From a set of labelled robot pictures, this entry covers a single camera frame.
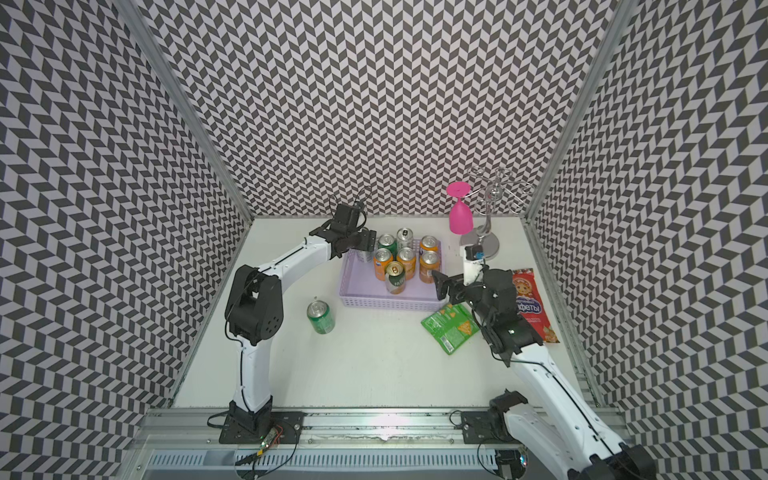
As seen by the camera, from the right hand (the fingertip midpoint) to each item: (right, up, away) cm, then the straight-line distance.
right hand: (450, 273), depth 77 cm
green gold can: (-14, -3, +13) cm, 20 cm away
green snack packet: (+3, -17, +11) cm, 21 cm away
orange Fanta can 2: (-19, +3, +17) cm, 26 cm away
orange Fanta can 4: (-4, +2, +17) cm, 18 cm away
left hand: (-25, +10, +22) cm, 35 cm away
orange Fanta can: (-3, +8, +19) cm, 21 cm away
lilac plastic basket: (-26, -7, +20) cm, 34 cm away
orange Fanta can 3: (-11, +3, +18) cm, 21 cm away
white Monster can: (-25, +4, +25) cm, 36 cm away
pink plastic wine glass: (+7, +17, +19) cm, 26 cm away
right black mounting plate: (+8, -37, -4) cm, 39 cm away
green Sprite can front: (-35, -13, +5) cm, 37 cm away
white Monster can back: (-11, +10, +20) cm, 25 cm away
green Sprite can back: (-17, +8, +20) cm, 28 cm away
